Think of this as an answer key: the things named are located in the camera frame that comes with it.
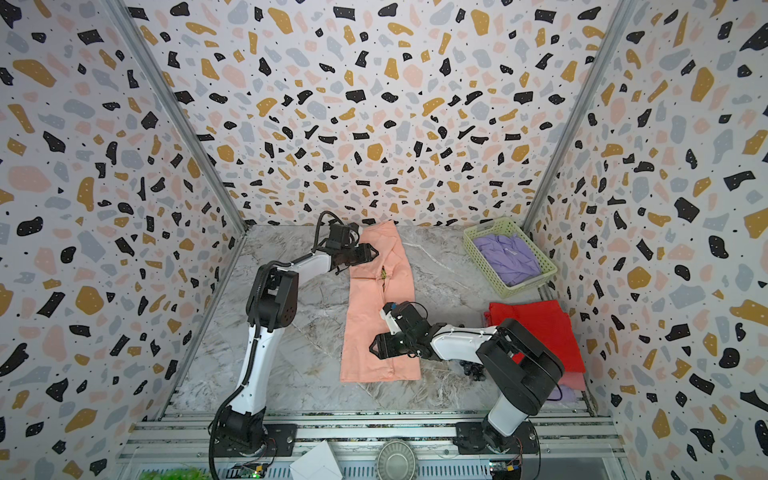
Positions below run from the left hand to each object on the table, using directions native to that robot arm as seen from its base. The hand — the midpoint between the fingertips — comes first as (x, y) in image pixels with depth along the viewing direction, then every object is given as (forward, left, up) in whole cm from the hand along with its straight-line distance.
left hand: (375, 247), depth 108 cm
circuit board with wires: (-65, +27, -5) cm, 71 cm away
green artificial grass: (-66, +39, 0) cm, 76 cm away
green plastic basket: (+11, -51, -1) cm, 52 cm away
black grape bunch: (-44, -30, -2) cm, 53 cm away
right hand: (-36, -1, -1) cm, 36 cm away
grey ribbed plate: (-64, -7, -5) cm, 64 cm away
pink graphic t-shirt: (-15, 0, -2) cm, 15 cm away
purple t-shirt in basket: (-3, -49, -2) cm, 50 cm away
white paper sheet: (-64, +10, -1) cm, 65 cm away
